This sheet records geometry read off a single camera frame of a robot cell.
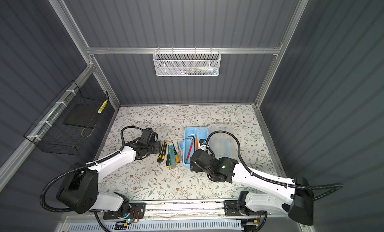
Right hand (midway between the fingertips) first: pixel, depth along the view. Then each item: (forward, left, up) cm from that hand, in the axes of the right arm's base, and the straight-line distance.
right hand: (197, 161), depth 76 cm
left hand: (+13, +25, -7) cm, 29 cm away
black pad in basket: (+20, +61, +14) cm, 66 cm away
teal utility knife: (+5, +15, -12) cm, 20 cm away
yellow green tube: (+25, +52, +15) cm, 60 cm away
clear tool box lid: (+17, -16, -13) cm, 27 cm away
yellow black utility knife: (+9, +22, -12) cm, 27 cm away
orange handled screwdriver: (+9, +13, -12) cm, 20 cm away
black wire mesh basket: (+12, +65, +15) cm, 68 cm away
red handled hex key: (+13, +5, -14) cm, 20 cm away
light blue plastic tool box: (+23, +3, -14) cm, 27 cm away
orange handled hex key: (+20, +1, -14) cm, 25 cm away
